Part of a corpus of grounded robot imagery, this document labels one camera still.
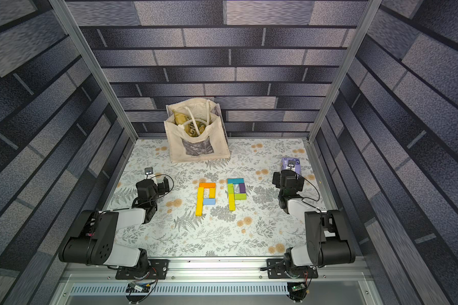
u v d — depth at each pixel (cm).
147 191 71
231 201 92
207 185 98
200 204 92
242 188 98
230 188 98
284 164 103
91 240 43
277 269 73
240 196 94
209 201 93
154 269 73
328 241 44
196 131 96
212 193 95
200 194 95
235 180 100
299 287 73
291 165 79
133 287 71
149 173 79
